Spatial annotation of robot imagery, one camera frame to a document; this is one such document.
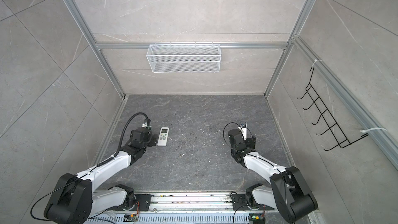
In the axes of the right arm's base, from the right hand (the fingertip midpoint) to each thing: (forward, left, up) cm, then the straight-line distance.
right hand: (243, 132), depth 89 cm
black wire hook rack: (-19, -29, +25) cm, 43 cm away
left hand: (+2, +58, +3) cm, 58 cm away
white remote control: (+2, +49, -6) cm, 50 cm away
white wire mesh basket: (+45, +36, +22) cm, 61 cm away
